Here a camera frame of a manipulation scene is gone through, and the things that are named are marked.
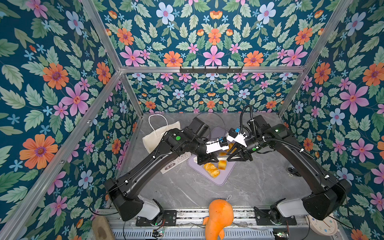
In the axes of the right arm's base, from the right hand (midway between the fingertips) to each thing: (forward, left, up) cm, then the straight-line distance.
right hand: (228, 155), depth 66 cm
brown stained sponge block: (-25, +60, -24) cm, 69 cm away
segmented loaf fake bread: (+6, 0, -21) cm, 22 cm away
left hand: (-2, +4, +3) cm, 6 cm away
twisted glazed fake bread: (+3, +7, -23) cm, 24 cm away
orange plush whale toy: (-21, +4, -18) cm, 28 cm away
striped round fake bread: (-1, +1, +10) cm, 10 cm away
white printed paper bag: (+15, +34, +1) cm, 37 cm away
